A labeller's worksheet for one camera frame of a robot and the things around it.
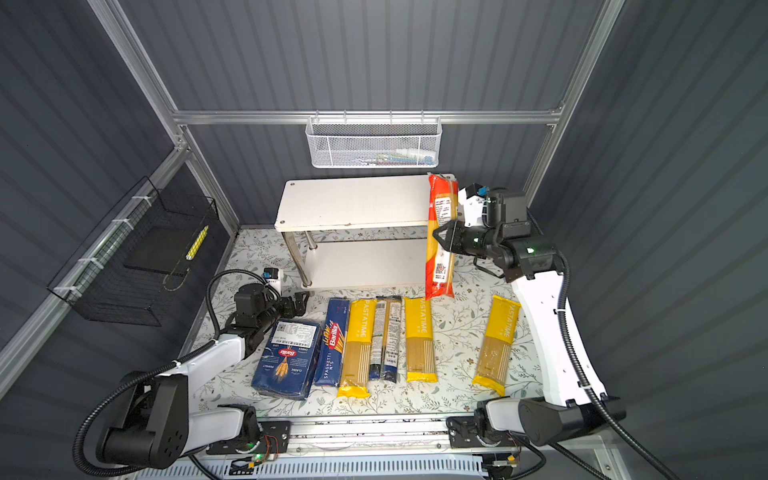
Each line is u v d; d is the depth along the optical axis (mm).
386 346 866
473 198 588
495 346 867
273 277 773
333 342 864
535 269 432
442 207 642
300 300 823
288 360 797
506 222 478
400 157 911
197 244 782
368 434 756
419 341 886
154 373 448
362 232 1196
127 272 717
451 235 616
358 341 883
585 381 375
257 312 693
